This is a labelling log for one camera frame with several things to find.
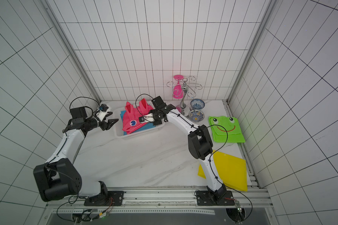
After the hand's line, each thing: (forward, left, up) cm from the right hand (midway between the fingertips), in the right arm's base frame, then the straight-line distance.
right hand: (144, 118), depth 92 cm
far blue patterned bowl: (+25, -39, -11) cm, 48 cm away
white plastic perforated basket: (-7, +18, -4) cm, 20 cm away
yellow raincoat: (-27, -56, -13) cm, 64 cm away
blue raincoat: (-4, -2, -4) cm, 6 cm away
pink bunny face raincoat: (+5, +12, -4) cm, 13 cm away
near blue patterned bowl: (+14, -37, -12) cm, 41 cm away
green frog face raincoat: (+1, -58, -11) cm, 59 cm away
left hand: (-6, +17, +8) cm, 20 cm away
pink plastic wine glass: (+29, -22, -3) cm, 36 cm away
